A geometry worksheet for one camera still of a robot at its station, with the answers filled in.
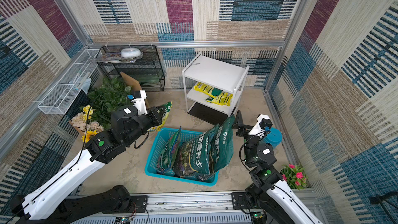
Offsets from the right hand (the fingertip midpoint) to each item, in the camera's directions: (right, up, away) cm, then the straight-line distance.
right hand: (249, 112), depth 66 cm
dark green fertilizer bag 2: (-12, -12, -2) cm, 17 cm away
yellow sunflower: (-70, -10, +4) cm, 71 cm away
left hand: (-34, +3, -2) cm, 35 cm away
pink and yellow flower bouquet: (-77, -4, +9) cm, 77 cm away
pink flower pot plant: (+18, -26, -1) cm, 32 cm away
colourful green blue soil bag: (-36, -20, +8) cm, 42 cm away
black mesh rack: (-58, +27, +46) cm, 79 cm away
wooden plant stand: (-59, +15, +22) cm, 65 cm away
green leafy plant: (-71, +6, +18) cm, 74 cm away
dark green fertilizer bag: (-24, -19, +3) cm, 31 cm away
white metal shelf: (-14, +13, +10) cm, 22 cm away
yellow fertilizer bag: (-11, +9, +24) cm, 28 cm away
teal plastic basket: (-42, -15, +24) cm, 50 cm away
